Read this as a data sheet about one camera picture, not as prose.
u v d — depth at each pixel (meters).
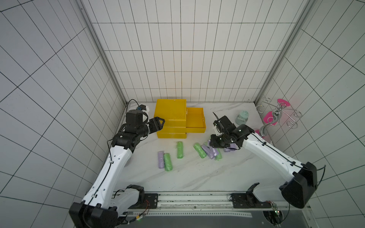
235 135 0.54
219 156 0.87
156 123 0.65
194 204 0.73
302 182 0.39
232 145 0.67
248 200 0.66
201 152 0.89
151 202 0.73
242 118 1.00
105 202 0.38
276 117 0.79
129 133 0.53
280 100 0.86
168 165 0.84
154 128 0.64
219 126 0.61
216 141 0.69
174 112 0.86
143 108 0.65
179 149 0.90
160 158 0.86
